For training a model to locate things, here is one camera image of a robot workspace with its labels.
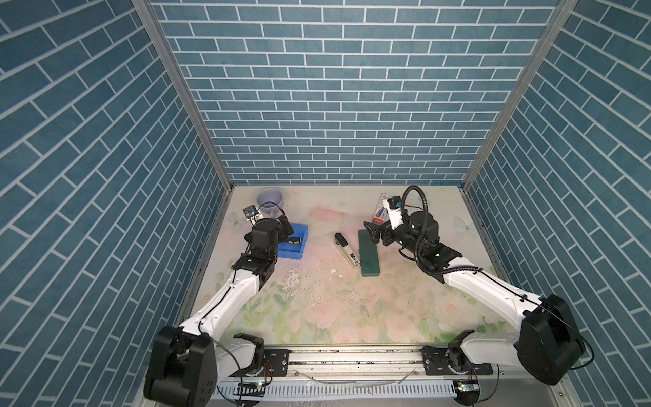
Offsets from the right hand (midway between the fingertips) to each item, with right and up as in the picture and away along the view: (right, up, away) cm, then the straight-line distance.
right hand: (378, 217), depth 80 cm
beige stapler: (-10, -13, +14) cm, 22 cm away
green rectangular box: (-1, -15, +16) cm, 22 cm away
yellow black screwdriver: (-30, -10, +19) cm, 37 cm away
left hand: (-32, -1, +4) cm, 32 cm away
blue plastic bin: (-32, -14, +18) cm, 40 cm away
